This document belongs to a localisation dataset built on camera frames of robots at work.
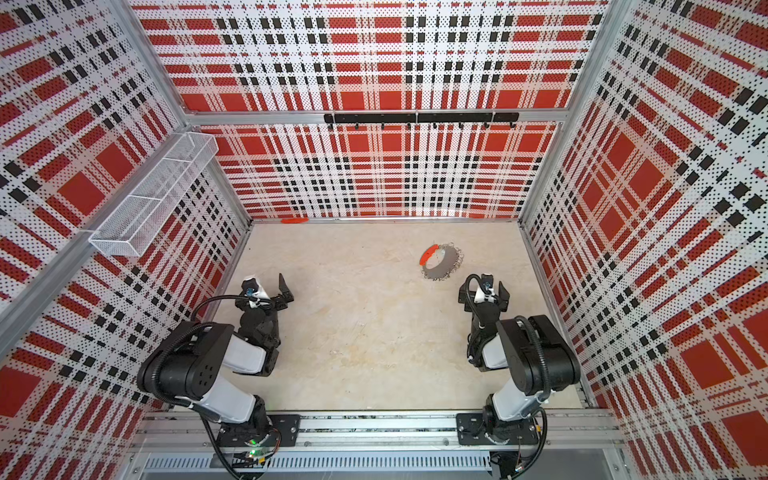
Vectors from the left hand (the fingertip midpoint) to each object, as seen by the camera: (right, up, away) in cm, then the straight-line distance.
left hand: (266, 283), depth 87 cm
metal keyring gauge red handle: (+50, +9, +24) cm, 56 cm away
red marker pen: (-6, +22, +38) cm, 45 cm away
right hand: (+66, 0, +3) cm, 66 cm away
